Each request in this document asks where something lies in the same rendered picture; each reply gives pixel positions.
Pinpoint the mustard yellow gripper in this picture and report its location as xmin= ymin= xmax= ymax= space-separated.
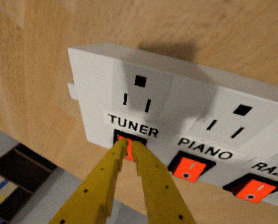
xmin=48 ymin=138 xmax=197 ymax=224

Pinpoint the white switch panel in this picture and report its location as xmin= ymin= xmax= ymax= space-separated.
xmin=67 ymin=43 xmax=278 ymax=206

